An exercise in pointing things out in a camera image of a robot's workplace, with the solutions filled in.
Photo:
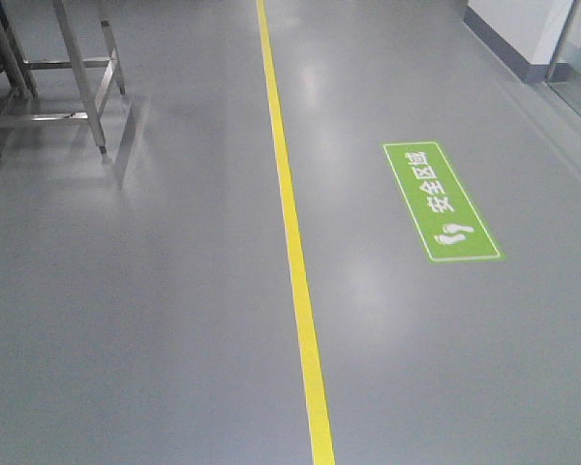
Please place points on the steel table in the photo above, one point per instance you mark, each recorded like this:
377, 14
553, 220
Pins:
84, 72

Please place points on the glass door with steel frame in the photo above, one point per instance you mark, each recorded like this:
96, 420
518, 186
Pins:
576, 48

